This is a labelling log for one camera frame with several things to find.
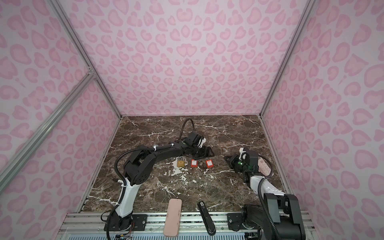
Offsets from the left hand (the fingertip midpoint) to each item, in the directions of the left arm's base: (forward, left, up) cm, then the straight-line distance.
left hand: (212, 154), depth 91 cm
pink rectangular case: (-34, +22, -4) cm, 41 cm away
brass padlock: (-1, +20, -6) cm, 21 cm away
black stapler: (-34, +5, -1) cm, 35 cm away
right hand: (-4, -6, +4) cm, 8 cm away
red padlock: (-3, +12, -4) cm, 13 cm away
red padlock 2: (-4, +2, -5) cm, 6 cm away
